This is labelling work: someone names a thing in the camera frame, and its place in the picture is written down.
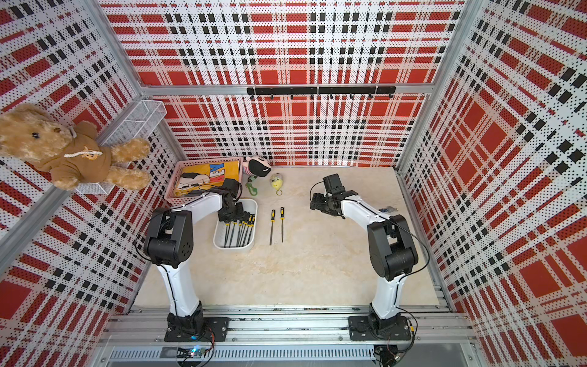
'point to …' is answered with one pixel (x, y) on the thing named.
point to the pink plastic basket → (180, 201)
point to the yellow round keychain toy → (277, 181)
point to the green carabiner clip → (253, 190)
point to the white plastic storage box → (238, 235)
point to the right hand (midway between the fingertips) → (320, 203)
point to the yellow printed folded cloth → (194, 177)
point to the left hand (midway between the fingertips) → (239, 215)
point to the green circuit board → (196, 352)
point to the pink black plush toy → (256, 166)
